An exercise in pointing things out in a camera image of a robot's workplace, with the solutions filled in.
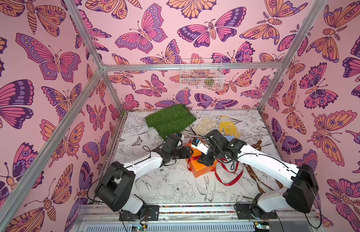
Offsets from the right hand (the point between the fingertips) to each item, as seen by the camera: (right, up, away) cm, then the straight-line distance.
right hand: (201, 154), depth 80 cm
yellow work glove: (+25, +14, +30) cm, 41 cm away
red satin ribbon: (+10, -12, +8) cm, 17 cm away
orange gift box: (-2, -7, -1) cm, 8 cm away
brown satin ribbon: (+41, +2, +20) cm, 46 cm away
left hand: (-5, 0, +7) cm, 9 cm away
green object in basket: (+7, +44, +15) cm, 47 cm away
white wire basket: (+2, +50, +15) cm, 52 cm away
